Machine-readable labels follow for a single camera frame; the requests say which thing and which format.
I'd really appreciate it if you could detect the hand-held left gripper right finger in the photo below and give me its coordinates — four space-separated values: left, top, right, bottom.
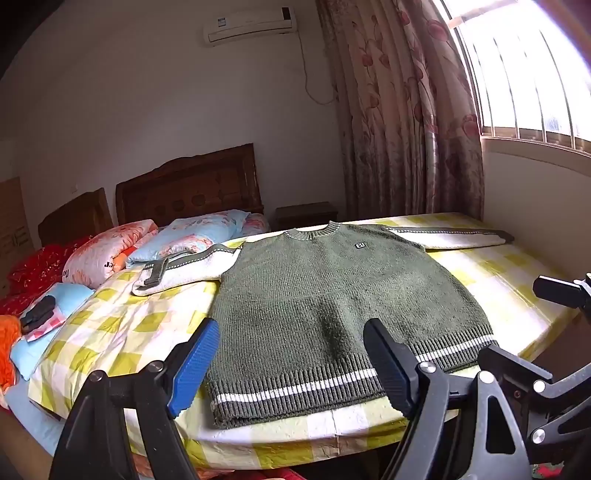
362 318 532 480

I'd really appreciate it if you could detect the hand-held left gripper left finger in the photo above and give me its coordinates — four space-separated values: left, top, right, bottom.
48 318 221 480

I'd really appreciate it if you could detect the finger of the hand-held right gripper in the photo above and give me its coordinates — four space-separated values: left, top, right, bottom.
533 272 591 319
478 345 591 464

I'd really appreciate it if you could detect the green knitted sweater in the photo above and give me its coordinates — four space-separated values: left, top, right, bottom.
131 222 515 430

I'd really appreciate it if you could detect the bed with yellow checked sheet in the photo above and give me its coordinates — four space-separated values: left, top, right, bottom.
28 212 583 472

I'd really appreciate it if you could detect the blue floral pillow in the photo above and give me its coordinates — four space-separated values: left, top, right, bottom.
126 209 252 268

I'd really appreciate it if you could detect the light blue pillow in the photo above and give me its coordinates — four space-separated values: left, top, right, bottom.
9 282 95 381

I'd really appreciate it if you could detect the pink floral pillow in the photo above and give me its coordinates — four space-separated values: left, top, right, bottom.
242 213 270 234
62 220 160 289

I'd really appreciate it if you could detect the pink checked cloth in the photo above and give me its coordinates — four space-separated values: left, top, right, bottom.
21 305 68 343

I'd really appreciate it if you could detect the small black item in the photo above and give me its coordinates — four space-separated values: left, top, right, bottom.
19 295 57 333

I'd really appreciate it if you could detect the light blue bed sheet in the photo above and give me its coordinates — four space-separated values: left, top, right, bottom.
0 378 70 455

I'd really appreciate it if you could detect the large wooden headboard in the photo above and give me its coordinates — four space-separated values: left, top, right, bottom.
115 143 265 228

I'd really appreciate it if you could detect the dark wooden nightstand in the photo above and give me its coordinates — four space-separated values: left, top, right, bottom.
274 202 340 230

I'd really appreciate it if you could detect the red floral quilt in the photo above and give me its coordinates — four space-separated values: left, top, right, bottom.
0 235 93 317

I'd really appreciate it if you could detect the small wooden headboard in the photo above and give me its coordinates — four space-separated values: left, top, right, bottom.
38 187 114 247

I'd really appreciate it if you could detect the orange cloth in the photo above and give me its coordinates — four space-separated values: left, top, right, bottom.
0 315 23 393

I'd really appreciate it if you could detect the barred window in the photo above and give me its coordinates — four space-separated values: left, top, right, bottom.
434 0 591 153

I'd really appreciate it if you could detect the cardboard box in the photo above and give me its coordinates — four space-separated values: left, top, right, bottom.
0 176 35 296

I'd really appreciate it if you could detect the pink floral curtain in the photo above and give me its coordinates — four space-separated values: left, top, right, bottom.
316 0 485 221

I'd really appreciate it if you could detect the white air conditioner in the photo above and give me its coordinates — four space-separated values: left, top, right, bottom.
203 6 297 47

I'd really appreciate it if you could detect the air conditioner cable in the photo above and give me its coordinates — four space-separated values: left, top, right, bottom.
299 32 338 106

